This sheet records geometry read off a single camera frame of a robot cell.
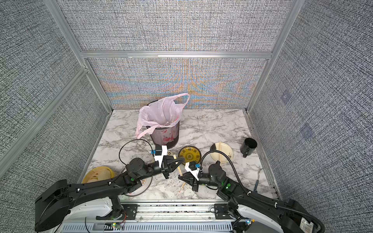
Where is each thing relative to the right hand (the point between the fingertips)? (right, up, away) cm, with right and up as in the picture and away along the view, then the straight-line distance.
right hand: (179, 173), depth 70 cm
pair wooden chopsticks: (0, +4, -5) cm, 6 cm away
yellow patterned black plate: (+6, +4, +25) cm, 26 cm away
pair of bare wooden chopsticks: (+26, +8, +26) cm, 37 cm away
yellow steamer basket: (-47, -5, +14) cm, 49 cm away
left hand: (+3, +8, -7) cm, 11 cm away
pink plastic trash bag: (-11, +31, +24) cm, 41 cm away
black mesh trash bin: (-9, +16, +15) cm, 24 cm away
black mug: (+41, +9, +20) cm, 46 cm away
